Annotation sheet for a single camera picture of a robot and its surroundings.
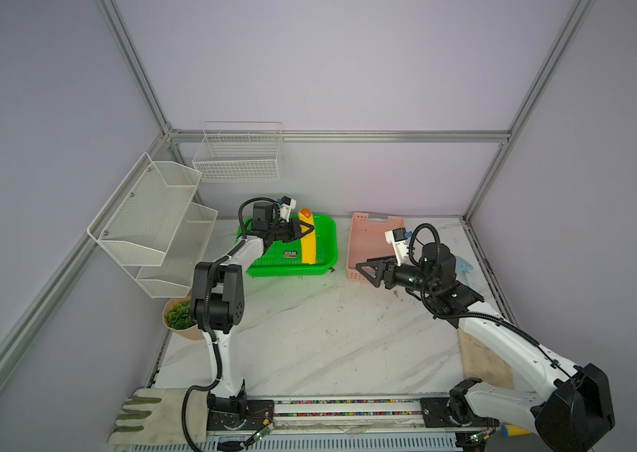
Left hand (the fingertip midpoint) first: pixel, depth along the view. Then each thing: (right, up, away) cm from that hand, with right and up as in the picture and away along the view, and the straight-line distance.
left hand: (312, 227), depth 94 cm
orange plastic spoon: (-2, +5, 0) cm, 6 cm away
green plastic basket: (-13, -12, +13) cm, 22 cm away
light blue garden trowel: (+57, -15, +10) cm, 59 cm away
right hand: (+14, -11, -22) cm, 28 cm away
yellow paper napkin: (-1, -5, -1) cm, 5 cm away
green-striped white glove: (-41, -51, -21) cm, 69 cm away
